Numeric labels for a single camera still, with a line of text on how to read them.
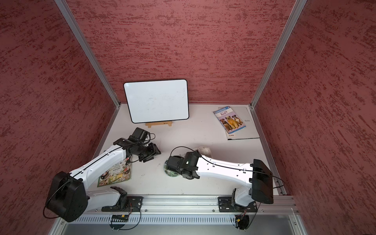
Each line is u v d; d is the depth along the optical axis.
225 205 0.73
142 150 0.70
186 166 0.49
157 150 0.83
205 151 0.69
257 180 0.40
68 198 0.39
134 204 0.74
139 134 0.67
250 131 1.06
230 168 0.44
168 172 0.83
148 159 0.76
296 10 0.72
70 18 0.74
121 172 0.84
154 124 1.03
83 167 0.46
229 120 1.07
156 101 0.97
